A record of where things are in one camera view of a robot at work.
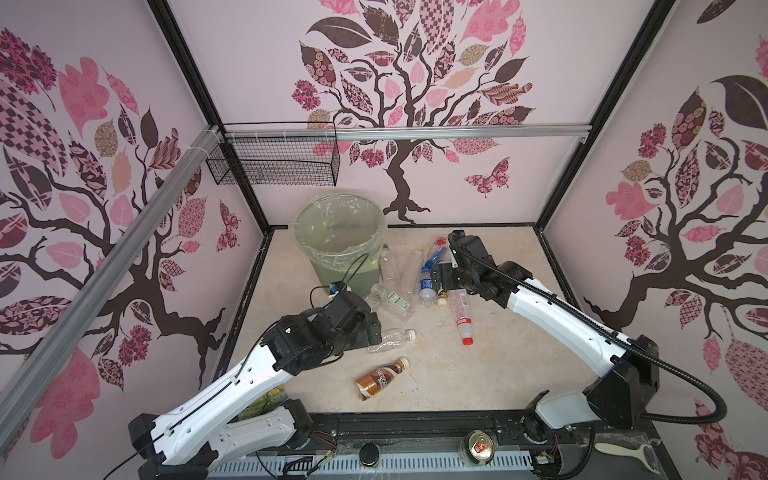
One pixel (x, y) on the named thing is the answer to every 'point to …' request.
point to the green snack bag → (267, 405)
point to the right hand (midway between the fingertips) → (446, 268)
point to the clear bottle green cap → (388, 269)
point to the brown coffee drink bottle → (370, 381)
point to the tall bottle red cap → (459, 302)
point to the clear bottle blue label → (427, 296)
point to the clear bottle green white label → (393, 302)
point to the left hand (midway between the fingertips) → (364, 337)
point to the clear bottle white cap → (393, 338)
